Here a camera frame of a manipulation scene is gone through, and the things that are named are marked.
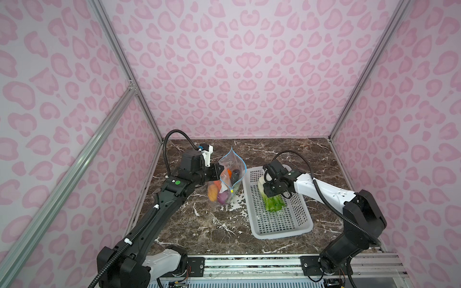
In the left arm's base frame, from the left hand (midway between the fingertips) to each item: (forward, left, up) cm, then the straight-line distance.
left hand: (225, 164), depth 75 cm
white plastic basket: (-14, -32, -25) cm, 43 cm away
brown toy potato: (+2, +1, -12) cm, 12 cm away
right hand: (-2, -20, -18) cm, 27 cm away
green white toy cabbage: (-11, -21, -16) cm, 28 cm away
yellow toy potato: (-3, +7, -19) cm, 20 cm away
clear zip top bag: (+5, -3, -12) cm, 13 cm away
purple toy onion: (-6, +2, -17) cm, 19 cm away
